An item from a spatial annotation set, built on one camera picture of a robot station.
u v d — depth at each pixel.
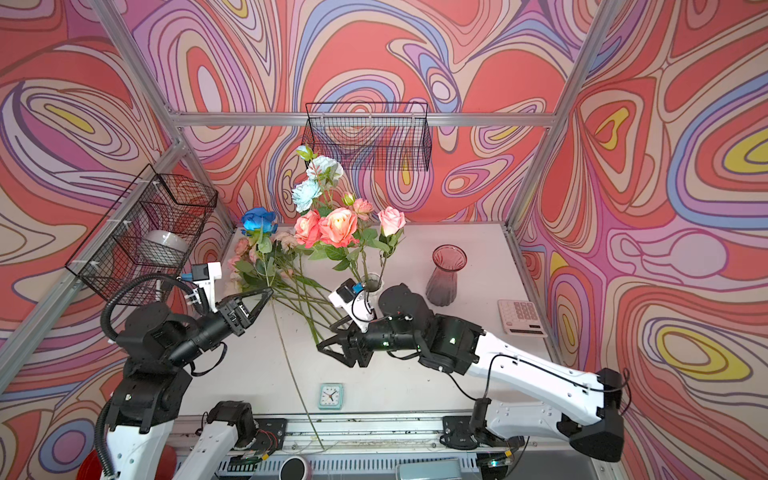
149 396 0.41
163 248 0.70
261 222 0.56
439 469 0.68
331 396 0.78
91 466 0.60
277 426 0.75
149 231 0.78
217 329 0.51
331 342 0.53
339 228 0.54
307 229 0.57
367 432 0.75
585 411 0.39
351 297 0.50
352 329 0.51
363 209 0.66
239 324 0.55
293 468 0.65
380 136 0.95
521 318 0.92
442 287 0.88
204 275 0.52
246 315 0.54
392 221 0.57
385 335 0.50
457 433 0.73
